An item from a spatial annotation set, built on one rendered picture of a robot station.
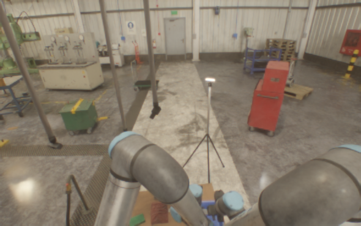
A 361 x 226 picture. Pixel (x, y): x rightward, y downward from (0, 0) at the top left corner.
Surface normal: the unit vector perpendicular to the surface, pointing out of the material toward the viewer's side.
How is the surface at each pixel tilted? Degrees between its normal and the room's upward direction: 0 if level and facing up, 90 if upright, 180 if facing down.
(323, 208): 57
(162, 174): 52
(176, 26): 90
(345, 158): 5
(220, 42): 90
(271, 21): 90
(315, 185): 36
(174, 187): 70
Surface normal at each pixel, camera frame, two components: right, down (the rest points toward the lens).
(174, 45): 0.01, 0.46
